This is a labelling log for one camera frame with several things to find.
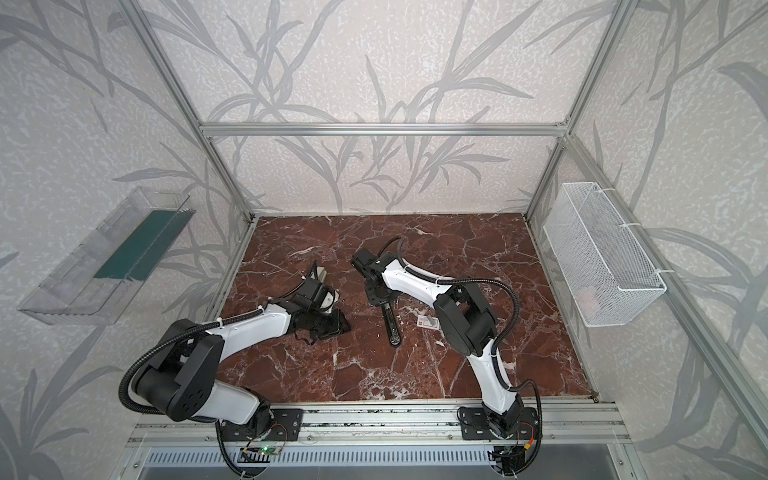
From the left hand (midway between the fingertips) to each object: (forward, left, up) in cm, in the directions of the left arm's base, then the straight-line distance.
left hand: (351, 320), depth 89 cm
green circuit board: (-32, +16, -2) cm, 36 cm away
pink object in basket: (-2, -61, +18) cm, 64 cm away
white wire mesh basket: (+1, -57, +33) cm, 66 cm away
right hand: (+10, -9, +1) cm, 14 cm away
